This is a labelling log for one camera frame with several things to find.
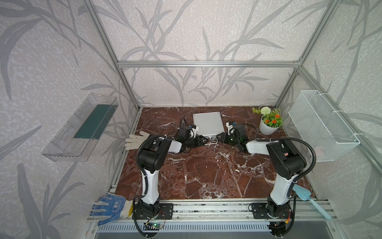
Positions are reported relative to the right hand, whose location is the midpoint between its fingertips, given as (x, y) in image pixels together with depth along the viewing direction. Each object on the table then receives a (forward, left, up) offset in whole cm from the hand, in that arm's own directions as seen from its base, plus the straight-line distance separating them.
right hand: (218, 135), depth 98 cm
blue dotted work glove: (-41, +57, -4) cm, 70 cm away
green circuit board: (-48, +34, -5) cm, 59 cm away
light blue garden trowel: (-36, -43, -3) cm, 56 cm away
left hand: (-4, +8, -2) cm, 9 cm away
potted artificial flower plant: (+5, -34, +9) cm, 35 cm away
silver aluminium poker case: (+8, +5, +1) cm, 10 cm away
